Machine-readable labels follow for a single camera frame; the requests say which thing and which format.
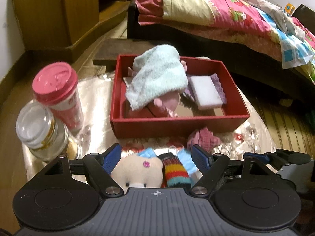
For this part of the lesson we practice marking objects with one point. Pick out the purple cloth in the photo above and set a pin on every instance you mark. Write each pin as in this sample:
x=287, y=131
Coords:
x=188, y=93

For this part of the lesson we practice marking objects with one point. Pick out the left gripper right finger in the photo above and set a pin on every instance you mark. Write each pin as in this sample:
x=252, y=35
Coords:
x=212, y=168

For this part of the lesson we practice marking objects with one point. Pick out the wooden cabinet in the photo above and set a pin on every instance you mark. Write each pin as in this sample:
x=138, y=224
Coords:
x=64, y=29

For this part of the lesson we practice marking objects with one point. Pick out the pink lidded paper cup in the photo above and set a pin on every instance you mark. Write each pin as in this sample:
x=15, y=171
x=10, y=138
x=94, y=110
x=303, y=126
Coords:
x=55, y=86

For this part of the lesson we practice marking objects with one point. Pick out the striped knit sock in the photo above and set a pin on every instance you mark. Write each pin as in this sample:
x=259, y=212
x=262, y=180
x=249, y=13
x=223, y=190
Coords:
x=174, y=173

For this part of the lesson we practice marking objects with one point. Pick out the light blue towel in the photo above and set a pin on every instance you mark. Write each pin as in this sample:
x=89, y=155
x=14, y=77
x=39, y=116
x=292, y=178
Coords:
x=158, y=71

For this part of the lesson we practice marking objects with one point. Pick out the white sponge block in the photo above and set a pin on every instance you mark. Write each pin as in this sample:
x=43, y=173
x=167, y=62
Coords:
x=205, y=93

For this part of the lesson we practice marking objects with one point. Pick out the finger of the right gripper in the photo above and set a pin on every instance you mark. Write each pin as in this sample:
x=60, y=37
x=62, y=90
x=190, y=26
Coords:
x=261, y=157

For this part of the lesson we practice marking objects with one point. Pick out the cream bear plush toy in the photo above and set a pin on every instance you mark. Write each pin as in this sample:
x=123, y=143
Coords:
x=138, y=172

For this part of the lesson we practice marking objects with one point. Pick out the glass jar clear lid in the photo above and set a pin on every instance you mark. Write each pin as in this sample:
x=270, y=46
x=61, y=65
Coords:
x=45, y=136

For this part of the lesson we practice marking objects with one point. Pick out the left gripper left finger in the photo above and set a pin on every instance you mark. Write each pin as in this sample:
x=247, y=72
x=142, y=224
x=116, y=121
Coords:
x=98, y=171

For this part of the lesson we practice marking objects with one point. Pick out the pink pig plush toy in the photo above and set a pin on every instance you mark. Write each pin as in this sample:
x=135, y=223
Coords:
x=163, y=106

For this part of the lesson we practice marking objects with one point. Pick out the pink floral quilt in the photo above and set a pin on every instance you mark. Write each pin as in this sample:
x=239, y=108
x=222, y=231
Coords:
x=257, y=24

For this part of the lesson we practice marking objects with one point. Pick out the maroon knit hat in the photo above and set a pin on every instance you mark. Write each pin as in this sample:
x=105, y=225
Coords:
x=203, y=138

